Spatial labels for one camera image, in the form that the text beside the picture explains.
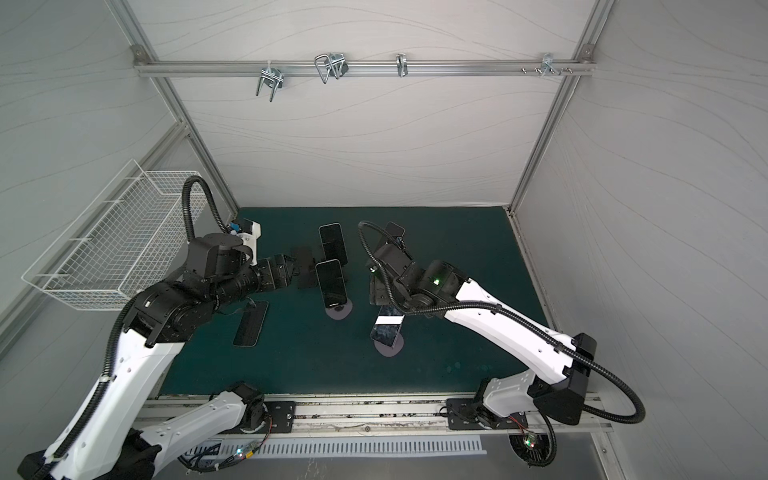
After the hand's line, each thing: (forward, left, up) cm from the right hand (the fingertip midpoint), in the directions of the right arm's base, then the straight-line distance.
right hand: (386, 278), depth 70 cm
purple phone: (-4, 0, -17) cm, 18 cm away
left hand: (-1, +22, +8) cm, 23 cm away
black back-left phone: (+21, +20, -14) cm, 32 cm away
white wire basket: (+5, +63, +7) cm, 63 cm away
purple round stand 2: (+3, +16, -25) cm, 30 cm away
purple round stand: (-10, 0, -23) cm, 25 cm away
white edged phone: (+6, +17, -12) cm, 22 cm away
